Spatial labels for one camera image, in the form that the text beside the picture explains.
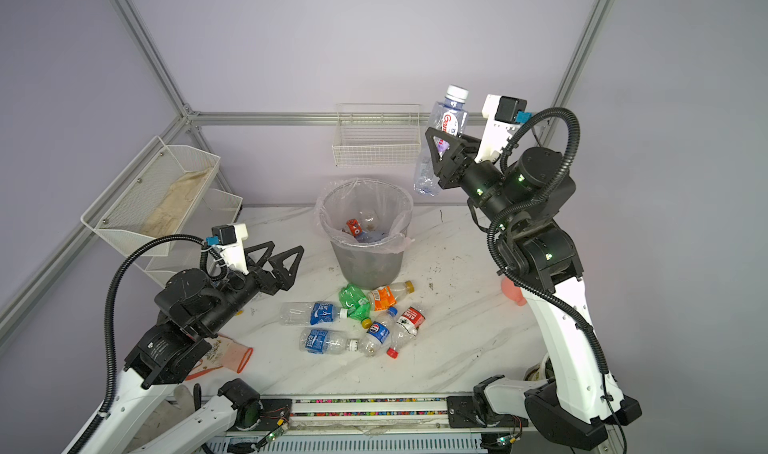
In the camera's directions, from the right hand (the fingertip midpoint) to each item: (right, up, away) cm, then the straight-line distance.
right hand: (429, 129), depth 47 cm
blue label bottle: (-25, -48, +38) cm, 66 cm away
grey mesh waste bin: (-13, -28, +43) cm, 53 cm away
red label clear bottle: (-2, -43, +37) cm, 57 cm away
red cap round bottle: (-18, -15, +47) cm, 52 cm away
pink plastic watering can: (+33, -36, +48) cm, 69 cm away
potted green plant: (+32, -55, +33) cm, 72 cm away
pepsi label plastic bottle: (-10, -45, +35) cm, 58 cm away
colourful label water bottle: (-12, -18, +45) cm, 50 cm away
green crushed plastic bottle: (-17, -39, +44) cm, 61 cm away
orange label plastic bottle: (-8, -37, +45) cm, 59 cm away
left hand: (-28, -20, +13) cm, 37 cm away
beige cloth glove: (-66, -13, +30) cm, 73 cm away
